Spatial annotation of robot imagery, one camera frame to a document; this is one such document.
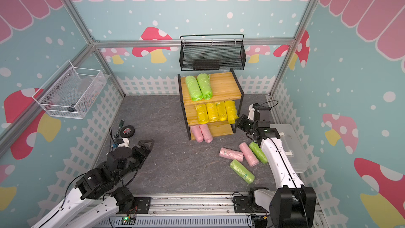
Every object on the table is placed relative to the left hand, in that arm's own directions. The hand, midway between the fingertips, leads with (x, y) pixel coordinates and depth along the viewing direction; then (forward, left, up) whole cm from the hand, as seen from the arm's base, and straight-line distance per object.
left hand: (153, 149), depth 73 cm
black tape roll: (+19, +25, -17) cm, 36 cm away
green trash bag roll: (+6, -54, -14) cm, 56 cm away
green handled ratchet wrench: (+17, +32, -18) cm, 40 cm away
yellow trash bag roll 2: (+21, -28, +2) cm, 35 cm away
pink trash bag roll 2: (+18, -24, -14) cm, 33 cm away
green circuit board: (-26, +11, -21) cm, 35 cm away
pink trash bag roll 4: (+5, -48, -15) cm, 50 cm away
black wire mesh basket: (+57, -27, +16) cm, 65 cm away
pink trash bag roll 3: (+5, -39, -15) cm, 42 cm away
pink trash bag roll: (+17, -19, -14) cm, 29 cm away
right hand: (+17, -40, +2) cm, 43 cm away
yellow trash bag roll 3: (+20, -38, +2) cm, 43 cm away
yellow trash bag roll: (+20, -22, +2) cm, 30 cm away
